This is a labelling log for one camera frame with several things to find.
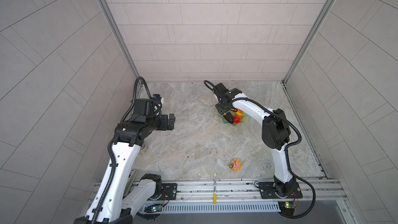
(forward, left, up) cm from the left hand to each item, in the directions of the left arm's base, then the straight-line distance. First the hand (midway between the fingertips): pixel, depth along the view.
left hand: (170, 116), depth 70 cm
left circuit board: (-33, +5, -21) cm, 39 cm away
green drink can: (-8, +16, -16) cm, 24 cm away
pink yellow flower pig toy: (-16, -31, -20) cm, 40 cm away
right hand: (+17, -26, -19) cm, 36 cm away
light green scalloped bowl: (+9, -39, -17) cm, 43 cm away
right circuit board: (-33, -53, -24) cm, 67 cm away
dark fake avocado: (+12, -31, -21) cm, 39 cm away
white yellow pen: (-28, -21, -23) cm, 42 cm away
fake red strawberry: (+9, -35, -19) cm, 41 cm away
